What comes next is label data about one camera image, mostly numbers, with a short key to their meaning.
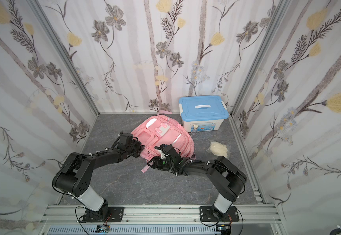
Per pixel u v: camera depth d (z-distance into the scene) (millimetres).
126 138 745
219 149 973
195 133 1043
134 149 819
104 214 665
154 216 748
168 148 714
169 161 689
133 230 702
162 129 1043
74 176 467
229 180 454
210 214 736
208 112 989
